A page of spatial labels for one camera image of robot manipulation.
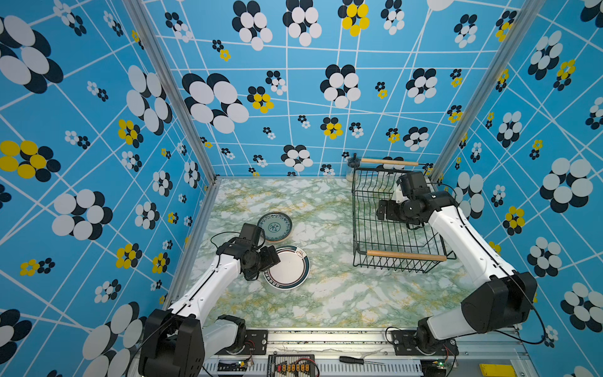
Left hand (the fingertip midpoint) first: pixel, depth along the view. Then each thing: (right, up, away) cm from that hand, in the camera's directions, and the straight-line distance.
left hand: (274, 261), depth 84 cm
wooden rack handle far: (+47, +38, +15) cm, 63 cm away
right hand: (+43, +18, -1) cm, 46 cm away
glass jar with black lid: (+32, +35, +18) cm, 50 cm away
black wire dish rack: (+45, +4, +10) cm, 46 cm away
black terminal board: (+7, -26, -16) cm, 32 cm away
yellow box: (+68, -28, -16) cm, 76 cm away
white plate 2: (-1, +11, +15) cm, 18 cm away
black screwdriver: (+27, -27, -14) cm, 41 cm away
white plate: (+6, -5, +5) cm, 9 cm away
